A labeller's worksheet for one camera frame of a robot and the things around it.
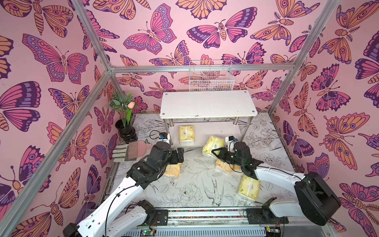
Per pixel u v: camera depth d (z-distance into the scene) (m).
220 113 0.74
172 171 0.85
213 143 0.85
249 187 0.80
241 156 0.66
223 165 0.90
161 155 0.53
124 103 0.85
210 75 0.95
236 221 0.73
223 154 0.75
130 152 0.97
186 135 0.94
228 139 0.80
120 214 0.45
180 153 0.65
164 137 0.63
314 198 0.42
